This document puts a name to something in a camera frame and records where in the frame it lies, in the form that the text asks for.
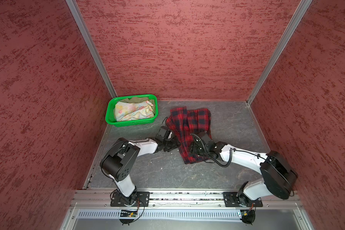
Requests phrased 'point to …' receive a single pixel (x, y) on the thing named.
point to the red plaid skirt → (184, 123)
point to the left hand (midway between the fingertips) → (179, 147)
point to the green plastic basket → (109, 116)
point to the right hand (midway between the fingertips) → (191, 152)
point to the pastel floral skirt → (132, 110)
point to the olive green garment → (136, 99)
